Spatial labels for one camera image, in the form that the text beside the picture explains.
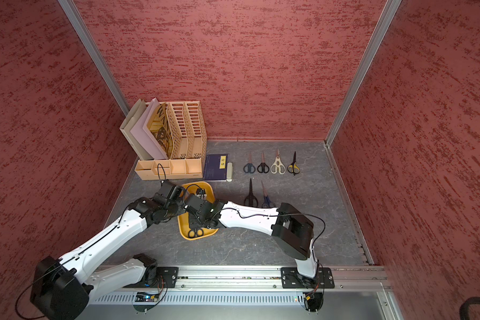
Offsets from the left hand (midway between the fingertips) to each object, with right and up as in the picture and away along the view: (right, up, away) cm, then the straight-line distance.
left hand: (179, 210), depth 82 cm
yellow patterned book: (-15, +38, +16) cm, 43 cm away
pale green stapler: (+20, +15, +21) cm, 32 cm away
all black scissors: (+31, +1, +14) cm, 34 cm away
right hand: (+7, -5, -2) cm, 9 cm away
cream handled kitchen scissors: (+47, +19, +28) cm, 57 cm away
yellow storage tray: (+2, -4, 0) cm, 4 cm away
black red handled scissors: (+38, +17, +28) cm, 50 cm away
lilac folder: (-18, +34, +5) cm, 39 cm away
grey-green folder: (-24, +36, +3) cm, 44 cm away
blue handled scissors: (+39, 0, +12) cm, 41 cm away
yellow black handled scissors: (+55, +17, +25) cm, 62 cm away
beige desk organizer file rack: (-2, +22, +21) cm, 30 cm away
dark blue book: (+12, +17, +26) cm, 33 cm away
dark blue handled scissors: (+30, +17, +27) cm, 44 cm away
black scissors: (+8, -9, +1) cm, 12 cm away
